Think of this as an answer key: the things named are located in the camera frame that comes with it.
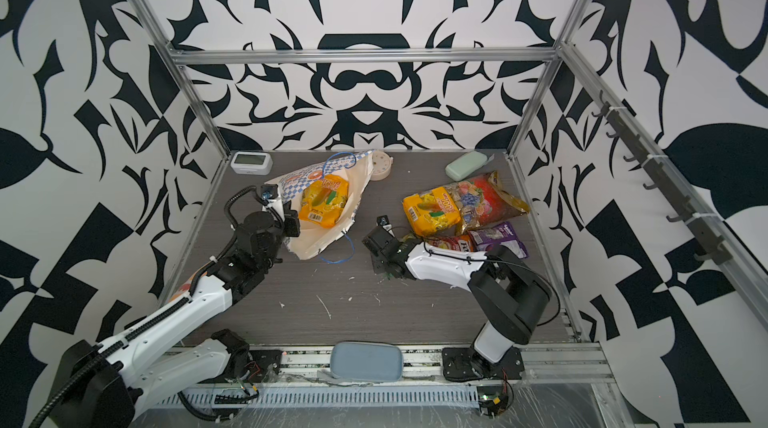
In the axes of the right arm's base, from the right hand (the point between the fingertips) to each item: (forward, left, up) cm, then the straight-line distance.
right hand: (384, 253), depth 90 cm
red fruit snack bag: (+18, -32, +1) cm, 37 cm away
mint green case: (+36, -31, -2) cm, 48 cm away
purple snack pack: (+7, -37, -3) cm, 38 cm away
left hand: (+6, +24, +21) cm, 32 cm away
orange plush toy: (-10, +53, +3) cm, 54 cm away
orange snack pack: (+4, -24, -3) cm, 24 cm away
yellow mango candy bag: (+14, -15, +2) cm, 20 cm away
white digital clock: (+37, +49, +1) cm, 61 cm away
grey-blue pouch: (-28, +5, -1) cm, 28 cm away
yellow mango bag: (+18, +20, +2) cm, 27 cm away
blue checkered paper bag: (+3, +20, +5) cm, 21 cm away
